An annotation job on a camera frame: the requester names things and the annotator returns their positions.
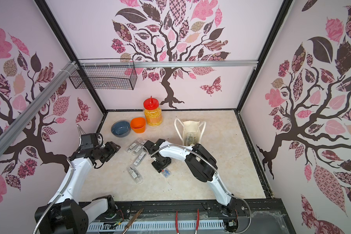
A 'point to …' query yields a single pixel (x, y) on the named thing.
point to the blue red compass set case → (166, 172)
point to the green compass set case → (190, 138)
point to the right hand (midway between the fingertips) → (161, 167)
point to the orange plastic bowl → (138, 125)
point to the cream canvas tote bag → (196, 127)
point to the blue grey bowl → (121, 128)
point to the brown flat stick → (132, 221)
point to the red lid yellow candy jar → (153, 112)
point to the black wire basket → (105, 74)
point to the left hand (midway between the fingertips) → (118, 151)
